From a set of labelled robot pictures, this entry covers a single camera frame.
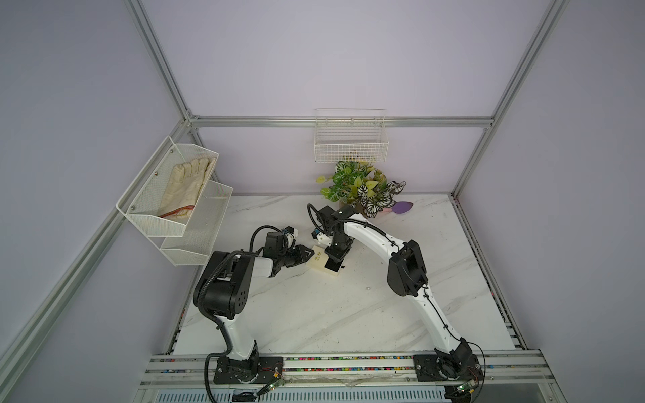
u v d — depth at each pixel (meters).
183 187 0.78
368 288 0.90
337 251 0.86
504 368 0.75
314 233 0.90
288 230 0.92
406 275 0.62
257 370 0.73
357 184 0.91
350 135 0.95
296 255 0.88
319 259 0.94
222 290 0.49
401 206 1.17
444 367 0.66
